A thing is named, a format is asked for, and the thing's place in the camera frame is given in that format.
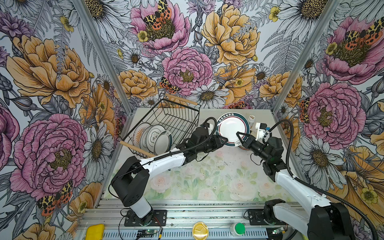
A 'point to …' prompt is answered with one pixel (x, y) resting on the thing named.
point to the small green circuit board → (148, 231)
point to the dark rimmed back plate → (163, 143)
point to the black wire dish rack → (172, 120)
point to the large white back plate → (152, 134)
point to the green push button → (238, 229)
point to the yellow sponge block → (95, 232)
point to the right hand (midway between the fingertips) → (236, 137)
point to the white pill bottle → (251, 119)
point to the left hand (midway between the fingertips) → (226, 145)
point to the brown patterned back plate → (137, 133)
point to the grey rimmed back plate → (229, 123)
